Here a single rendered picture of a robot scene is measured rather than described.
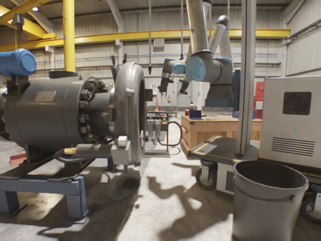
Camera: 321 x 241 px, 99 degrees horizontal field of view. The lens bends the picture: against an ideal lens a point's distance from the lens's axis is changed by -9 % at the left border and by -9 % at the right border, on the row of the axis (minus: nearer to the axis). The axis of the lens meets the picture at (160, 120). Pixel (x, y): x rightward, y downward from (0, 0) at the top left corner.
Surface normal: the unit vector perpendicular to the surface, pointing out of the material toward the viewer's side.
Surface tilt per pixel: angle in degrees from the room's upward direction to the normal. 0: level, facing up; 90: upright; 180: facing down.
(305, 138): 90
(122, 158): 112
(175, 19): 90
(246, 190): 93
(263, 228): 93
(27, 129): 104
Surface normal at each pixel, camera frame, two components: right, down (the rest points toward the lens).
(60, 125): 0.00, 0.27
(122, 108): 0.02, -0.05
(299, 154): -0.61, 0.10
